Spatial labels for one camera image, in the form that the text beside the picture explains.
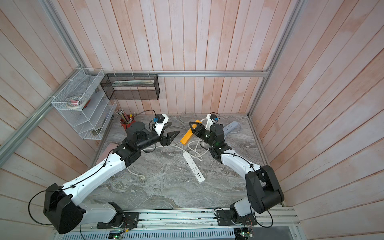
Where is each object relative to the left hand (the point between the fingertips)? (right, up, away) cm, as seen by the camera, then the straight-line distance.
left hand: (174, 129), depth 72 cm
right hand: (+8, +3, +10) cm, 13 cm away
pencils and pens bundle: (-38, +11, +26) cm, 48 cm away
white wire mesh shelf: (-45, +5, +6) cm, 46 cm away
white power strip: (+11, -24, +17) cm, 32 cm away
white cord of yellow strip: (+3, -13, +26) cm, 30 cm away
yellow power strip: (+6, -4, +7) cm, 10 cm away
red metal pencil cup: (-37, +3, +32) cm, 49 cm away
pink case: (-47, -15, +24) cm, 55 cm away
